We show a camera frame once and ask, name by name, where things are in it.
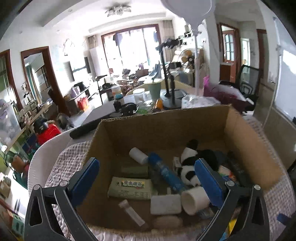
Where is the whiteboard on stand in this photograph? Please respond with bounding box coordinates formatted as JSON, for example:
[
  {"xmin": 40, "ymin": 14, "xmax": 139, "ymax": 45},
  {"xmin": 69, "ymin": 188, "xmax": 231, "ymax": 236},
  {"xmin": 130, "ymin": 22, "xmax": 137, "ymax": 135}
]
[{"xmin": 253, "ymin": 16, "xmax": 296, "ymax": 170}]

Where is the green plastic bucket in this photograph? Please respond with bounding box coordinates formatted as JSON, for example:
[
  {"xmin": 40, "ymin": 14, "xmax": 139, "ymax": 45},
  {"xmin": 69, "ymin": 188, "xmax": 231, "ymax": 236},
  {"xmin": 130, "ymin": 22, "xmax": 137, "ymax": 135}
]
[{"xmin": 144, "ymin": 79, "xmax": 163, "ymax": 100}]

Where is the red storage bin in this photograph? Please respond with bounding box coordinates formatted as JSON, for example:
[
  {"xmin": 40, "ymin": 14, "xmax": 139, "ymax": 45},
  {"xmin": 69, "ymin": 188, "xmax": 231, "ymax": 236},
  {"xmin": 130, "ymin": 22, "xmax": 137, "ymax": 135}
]
[{"xmin": 37, "ymin": 124, "xmax": 62, "ymax": 145}]

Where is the cardboard box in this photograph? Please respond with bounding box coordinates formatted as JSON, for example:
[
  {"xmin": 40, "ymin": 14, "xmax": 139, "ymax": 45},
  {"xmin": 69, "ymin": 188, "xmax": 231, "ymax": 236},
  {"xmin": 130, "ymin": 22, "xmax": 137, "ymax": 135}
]
[{"xmin": 77, "ymin": 105, "xmax": 285, "ymax": 240}]

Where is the white ring lamp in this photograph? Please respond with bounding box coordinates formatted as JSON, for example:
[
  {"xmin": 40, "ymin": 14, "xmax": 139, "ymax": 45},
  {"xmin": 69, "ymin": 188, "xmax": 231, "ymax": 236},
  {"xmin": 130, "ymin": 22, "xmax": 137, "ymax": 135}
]
[{"xmin": 161, "ymin": 0, "xmax": 216, "ymax": 96}]

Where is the white floral bed sheet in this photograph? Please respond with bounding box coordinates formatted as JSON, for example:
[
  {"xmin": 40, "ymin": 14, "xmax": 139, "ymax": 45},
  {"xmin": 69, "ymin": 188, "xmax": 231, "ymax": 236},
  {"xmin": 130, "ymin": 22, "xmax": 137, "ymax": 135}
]
[{"xmin": 45, "ymin": 115, "xmax": 295, "ymax": 240}]

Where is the panda plush toy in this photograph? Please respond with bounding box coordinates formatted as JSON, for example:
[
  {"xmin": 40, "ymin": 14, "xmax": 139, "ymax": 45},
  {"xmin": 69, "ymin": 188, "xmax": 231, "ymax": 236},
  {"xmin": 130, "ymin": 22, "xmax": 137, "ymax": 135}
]
[{"xmin": 176, "ymin": 139, "xmax": 219, "ymax": 187}]

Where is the black phone tripod stand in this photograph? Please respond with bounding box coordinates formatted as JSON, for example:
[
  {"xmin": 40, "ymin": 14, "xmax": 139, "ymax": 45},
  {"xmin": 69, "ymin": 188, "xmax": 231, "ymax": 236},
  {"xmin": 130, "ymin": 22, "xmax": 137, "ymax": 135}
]
[{"xmin": 156, "ymin": 38, "xmax": 187, "ymax": 110}]

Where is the white power adapter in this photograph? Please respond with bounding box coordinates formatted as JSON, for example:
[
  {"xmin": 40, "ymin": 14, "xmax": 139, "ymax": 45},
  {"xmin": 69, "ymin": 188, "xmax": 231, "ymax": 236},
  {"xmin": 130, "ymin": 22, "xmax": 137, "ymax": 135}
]
[{"xmin": 150, "ymin": 194, "xmax": 182, "ymax": 215}]

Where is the white spray bottle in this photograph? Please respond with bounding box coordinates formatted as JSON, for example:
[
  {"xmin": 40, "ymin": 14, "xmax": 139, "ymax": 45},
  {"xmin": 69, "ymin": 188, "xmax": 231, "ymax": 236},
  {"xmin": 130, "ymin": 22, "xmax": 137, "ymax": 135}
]
[{"xmin": 129, "ymin": 147, "xmax": 148, "ymax": 165}]

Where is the black office chair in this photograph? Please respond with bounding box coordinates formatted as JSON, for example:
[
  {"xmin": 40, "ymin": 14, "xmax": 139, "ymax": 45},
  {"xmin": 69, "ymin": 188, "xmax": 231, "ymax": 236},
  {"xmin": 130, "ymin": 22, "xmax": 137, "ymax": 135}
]
[{"xmin": 218, "ymin": 64, "xmax": 261, "ymax": 105}]

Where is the green yellow tissue pack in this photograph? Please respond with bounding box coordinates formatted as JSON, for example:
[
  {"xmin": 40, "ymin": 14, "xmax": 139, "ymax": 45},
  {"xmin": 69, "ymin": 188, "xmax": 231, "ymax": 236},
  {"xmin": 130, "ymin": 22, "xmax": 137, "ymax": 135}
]
[{"xmin": 107, "ymin": 177, "xmax": 158, "ymax": 200}]

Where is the small clear tube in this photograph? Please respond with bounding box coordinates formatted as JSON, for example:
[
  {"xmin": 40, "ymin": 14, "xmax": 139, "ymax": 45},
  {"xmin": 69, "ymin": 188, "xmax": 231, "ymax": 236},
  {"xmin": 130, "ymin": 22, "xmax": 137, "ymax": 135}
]
[{"xmin": 118, "ymin": 200, "xmax": 146, "ymax": 227}]

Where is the standing fan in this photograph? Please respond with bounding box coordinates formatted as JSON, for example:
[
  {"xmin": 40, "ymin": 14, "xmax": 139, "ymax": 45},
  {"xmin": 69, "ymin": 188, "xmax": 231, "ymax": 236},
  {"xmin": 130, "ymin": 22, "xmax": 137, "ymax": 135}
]
[{"xmin": 180, "ymin": 49, "xmax": 195, "ymax": 70}]

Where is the white plastic pipe fitting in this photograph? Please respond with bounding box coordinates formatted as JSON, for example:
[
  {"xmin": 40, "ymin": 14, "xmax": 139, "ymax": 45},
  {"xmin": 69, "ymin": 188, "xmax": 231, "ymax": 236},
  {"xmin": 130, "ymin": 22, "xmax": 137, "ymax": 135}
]
[{"xmin": 181, "ymin": 186, "xmax": 210, "ymax": 215}]

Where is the blue cap clear bottle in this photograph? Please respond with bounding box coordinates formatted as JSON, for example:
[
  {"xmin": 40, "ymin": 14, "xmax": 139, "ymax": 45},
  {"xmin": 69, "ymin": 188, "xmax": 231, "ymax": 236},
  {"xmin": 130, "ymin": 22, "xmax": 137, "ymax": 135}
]
[{"xmin": 148, "ymin": 153, "xmax": 187, "ymax": 194}]

